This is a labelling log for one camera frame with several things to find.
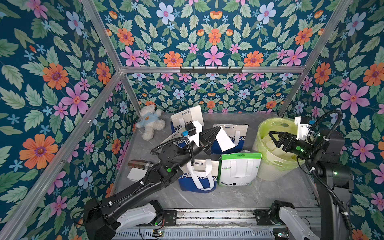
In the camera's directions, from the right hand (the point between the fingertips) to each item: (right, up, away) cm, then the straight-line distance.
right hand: (279, 131), depth 62 cm
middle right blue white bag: (-14, -1, +19) cm, 24 cm away
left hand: (-27, +1, -10) cm, 28 cm away
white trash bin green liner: (0, -15, +6) cm, 16 cm away
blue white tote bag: (-33, -23, +10) cm, 42 cm away
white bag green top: (-15, -19, +11) cm, 27 cm away
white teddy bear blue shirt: (-71, +7, +43) cm, 83 cm away
